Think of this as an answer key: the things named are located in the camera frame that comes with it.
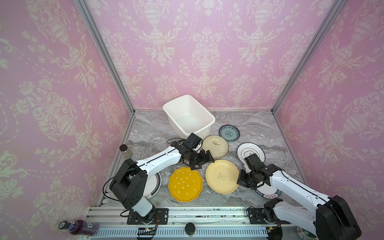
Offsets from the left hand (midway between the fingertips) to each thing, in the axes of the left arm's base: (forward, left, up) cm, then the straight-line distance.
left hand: (210, 165), depth 80 cm
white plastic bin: (+45, +14, -10) cm, 48 cm away
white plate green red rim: (-8, +32, -11) cm, 34 cm away
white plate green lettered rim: (-10, -31, -9) cm, 34 cm away
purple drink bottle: (-28, +58, -4) cm, 65 cm away
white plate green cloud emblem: (+16, -25, -10) cm, 32 cm away
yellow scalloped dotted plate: (-7, +14, -11) cm, 19 cm away
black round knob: (-28, +10, -2) cm, 30 cm away
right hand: (-5, -15, -9) cm, 19 cm away
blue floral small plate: (+30, -16, -10) cm, 35 cm away
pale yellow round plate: (-2, -8, -11) cm, 14 cm away
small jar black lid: (+11, +51, -2) cm, 52 cm away
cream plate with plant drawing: (+19, -7, -10) cm, 23 cm away
